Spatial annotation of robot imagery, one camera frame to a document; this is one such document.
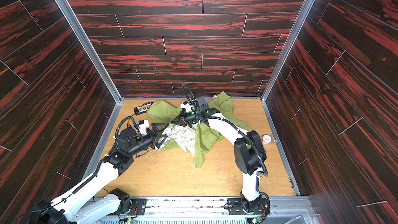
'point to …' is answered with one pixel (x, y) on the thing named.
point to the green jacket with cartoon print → (188, 127)
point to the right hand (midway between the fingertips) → (172, 120)
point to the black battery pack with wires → (142, 109)
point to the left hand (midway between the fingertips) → (169, 130)
